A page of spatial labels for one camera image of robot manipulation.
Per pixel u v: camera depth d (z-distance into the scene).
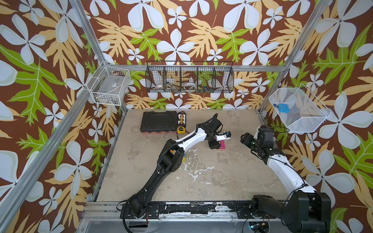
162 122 1.08
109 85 0.86
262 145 0.64
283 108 0.86
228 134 0.84
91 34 0.77
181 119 1.12
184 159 0.91
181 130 1.05
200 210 0.75
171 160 0.61
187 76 0.97
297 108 0.83
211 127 0.78
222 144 0.98
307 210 0.40
